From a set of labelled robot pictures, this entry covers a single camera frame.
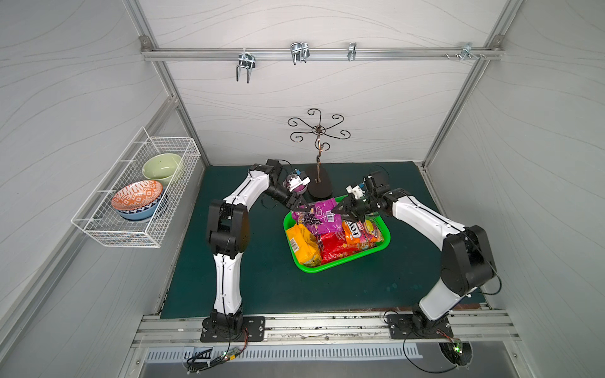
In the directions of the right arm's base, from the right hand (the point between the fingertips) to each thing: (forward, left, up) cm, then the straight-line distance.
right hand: (333, 212), depth 84 cm
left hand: (+3, +10, -2) cm, 11 cm away
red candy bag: (-11, -1, -6) cm, 12 cm away
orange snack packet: (-5, -9, -5) cm, 12 cm away
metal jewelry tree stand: (+27, +6, -13) cm, 30 cm away
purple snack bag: (-3, +2, -2) cm, 4 cm away
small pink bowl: (+18, +14, -10) cm, 25 cm away
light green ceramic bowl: (+2, +55, +19) cm, 59 cm away
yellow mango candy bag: (-14, +9, 0) cm, 17 cm away
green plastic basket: (0, +16, -7) cm, 17 cm away
